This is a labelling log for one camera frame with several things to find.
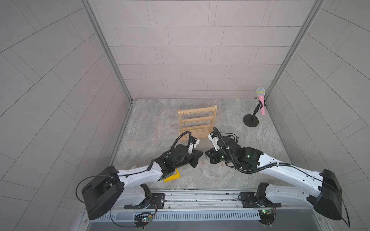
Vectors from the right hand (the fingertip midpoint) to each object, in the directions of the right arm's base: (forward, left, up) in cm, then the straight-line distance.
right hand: (205, 155), depth 74 cm
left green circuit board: (-24, +31, -11) cm, 41 cm away
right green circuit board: (-26, -28, -17) cm, 41 cm away
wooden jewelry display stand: (+18, +1, +4) cm, 19 cm away
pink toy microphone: (+31, -37, +12) cm, 50 cm away
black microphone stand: (+29, -37, -12) cm, 49 cm away
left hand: (+3, 0, -3) cm, 4 cm away
